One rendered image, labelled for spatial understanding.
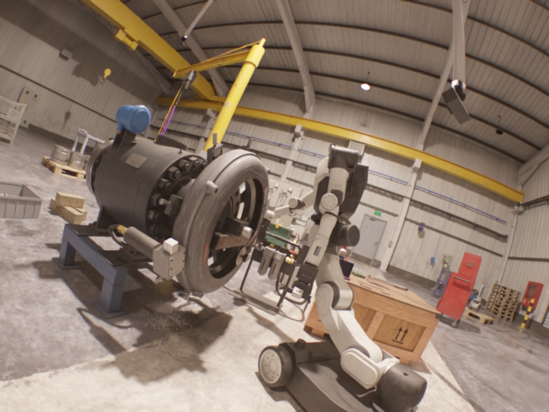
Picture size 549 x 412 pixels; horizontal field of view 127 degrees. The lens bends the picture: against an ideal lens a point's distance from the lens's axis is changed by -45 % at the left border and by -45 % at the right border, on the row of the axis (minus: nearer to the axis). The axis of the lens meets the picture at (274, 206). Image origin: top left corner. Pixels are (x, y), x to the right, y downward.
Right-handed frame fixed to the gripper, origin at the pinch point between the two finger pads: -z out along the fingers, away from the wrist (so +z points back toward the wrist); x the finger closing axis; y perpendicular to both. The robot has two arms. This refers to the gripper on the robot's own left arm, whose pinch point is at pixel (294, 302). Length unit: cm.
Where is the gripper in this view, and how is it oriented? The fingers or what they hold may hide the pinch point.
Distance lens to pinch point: 115.8
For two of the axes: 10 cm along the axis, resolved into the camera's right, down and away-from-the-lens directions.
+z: 4.0, -8.9, 2.2
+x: -9.1, -3.7, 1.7
